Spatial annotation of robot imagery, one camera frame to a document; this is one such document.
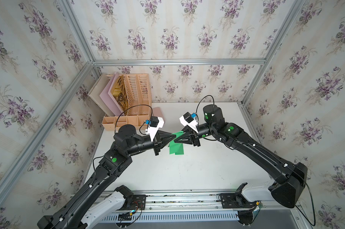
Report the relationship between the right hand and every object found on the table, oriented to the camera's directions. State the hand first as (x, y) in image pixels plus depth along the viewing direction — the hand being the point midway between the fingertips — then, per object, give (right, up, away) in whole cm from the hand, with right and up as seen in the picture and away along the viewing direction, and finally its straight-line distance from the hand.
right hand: (177, 139), depth 61 cm
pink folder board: (-43, +22, +26) cm, 54 cm away
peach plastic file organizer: (-31, +30, +54) cm, 69 cm away
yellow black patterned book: (-40, +27, +37) cm, 61 cm away
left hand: (-1, +1, -4) cm, 5 cm away
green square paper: (+3, -13, +31) cm, 34 cm away
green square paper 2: (0, -4, 0) cm, 4 cm away
